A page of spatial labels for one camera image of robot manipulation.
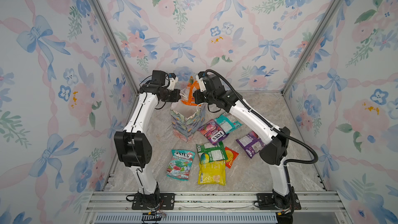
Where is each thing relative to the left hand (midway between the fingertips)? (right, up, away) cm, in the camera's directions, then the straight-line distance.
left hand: (180, 94), depth 85 cm
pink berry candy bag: (+18, -22, +11) cm, 30 cm away
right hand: (+7, +1, -5) cm, 9 cm away
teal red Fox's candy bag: (0, -37, -3) cm, 37 cm away
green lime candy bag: (+15, -32, +1) cm, 35 cm away
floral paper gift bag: (+4, -13, -12) cm, 18 cm away
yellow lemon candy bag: (+17, -41, -5) cm, 45 cm away
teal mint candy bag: (+28, -17, +14) cm, 35 cm away
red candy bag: (+28, -34, +2) cm, 44 cm away
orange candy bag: (+3, 0, -2) cm, 4 cm away
